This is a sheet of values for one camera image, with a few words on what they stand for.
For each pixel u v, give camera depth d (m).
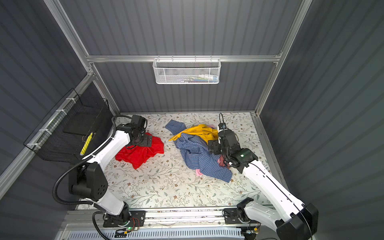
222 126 0.66
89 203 0.50
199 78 0.92
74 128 0.75
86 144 0.69
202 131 0.92
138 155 0.87
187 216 0.76
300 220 0.38
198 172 0.89
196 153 0.85
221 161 0.87
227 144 0.55
